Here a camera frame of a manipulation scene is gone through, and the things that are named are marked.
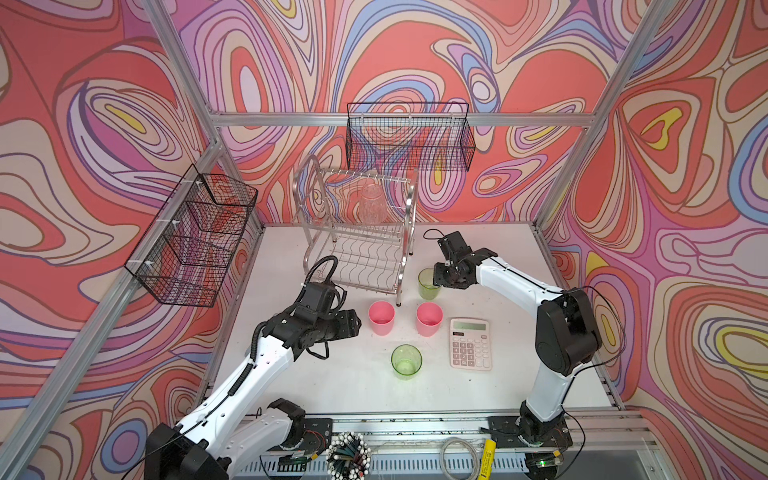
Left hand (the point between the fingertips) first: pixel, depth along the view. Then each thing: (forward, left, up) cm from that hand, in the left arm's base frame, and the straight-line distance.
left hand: (355, 322), depth 79 cm
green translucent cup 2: (-6, -14, -12) cm, 19 cm away
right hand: (+16, -27, -6) cm, 32 cm away
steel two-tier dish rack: (+51, +3, -16) cm, 54 cm away
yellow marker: (-29, -32, -12) cm, 45 cm away
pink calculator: (-1, -33, -11) cm, 35 cm away
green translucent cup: (+16, -22, -9) cm, 28 cm away
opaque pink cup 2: (+6, -22, -11) cm, 25 cm away
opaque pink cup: (+7, -7, -9) cm, 14 cm away
